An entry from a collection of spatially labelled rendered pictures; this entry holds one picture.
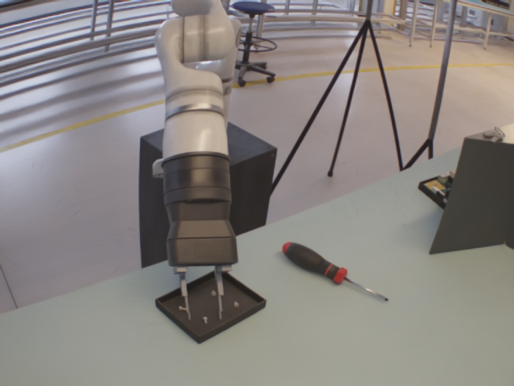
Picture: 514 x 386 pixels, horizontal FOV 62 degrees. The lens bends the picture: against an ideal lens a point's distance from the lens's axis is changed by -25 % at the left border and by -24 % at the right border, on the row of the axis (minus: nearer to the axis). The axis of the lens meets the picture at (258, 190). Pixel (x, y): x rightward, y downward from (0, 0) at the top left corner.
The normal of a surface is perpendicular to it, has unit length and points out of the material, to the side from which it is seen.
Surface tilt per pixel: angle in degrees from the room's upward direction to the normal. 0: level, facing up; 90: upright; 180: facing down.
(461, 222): 90
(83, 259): 0
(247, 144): 0
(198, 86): 44
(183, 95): 52
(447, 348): 0
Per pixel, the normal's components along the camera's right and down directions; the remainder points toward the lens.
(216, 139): 0.68, -0.20
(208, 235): 0.25, -0.26
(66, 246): 0.12, -0.84
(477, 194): 0.19, 0.54
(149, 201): -0.70, 0.30
